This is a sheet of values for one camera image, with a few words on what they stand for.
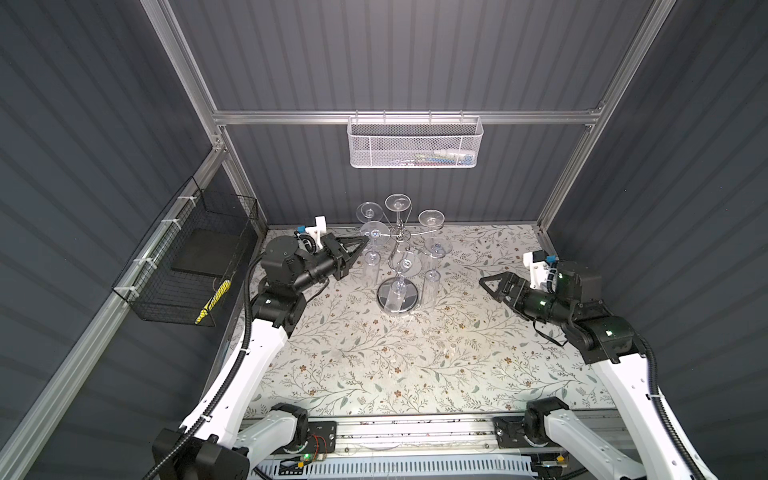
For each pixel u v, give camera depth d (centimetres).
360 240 65
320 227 64
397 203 81
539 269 62
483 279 66
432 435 75
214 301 68
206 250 74
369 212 76
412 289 101
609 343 45
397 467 77
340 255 57
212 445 38
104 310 56
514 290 60
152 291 64
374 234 67
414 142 123
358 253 63
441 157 91
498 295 60
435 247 72
